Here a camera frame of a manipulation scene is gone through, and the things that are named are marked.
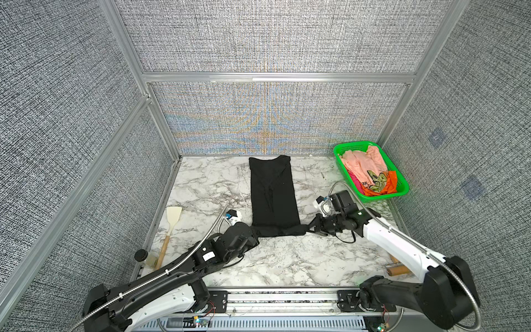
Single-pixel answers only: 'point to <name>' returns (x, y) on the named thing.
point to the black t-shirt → (274, 208)
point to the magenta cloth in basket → (357, 182)
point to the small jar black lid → (140, 255)
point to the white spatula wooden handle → (173, 214)
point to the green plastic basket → (402, 186)
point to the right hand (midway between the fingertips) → (305, 227)
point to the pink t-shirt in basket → (359, 163)
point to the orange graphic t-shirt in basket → (385, 182)
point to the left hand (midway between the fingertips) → (264, 231)
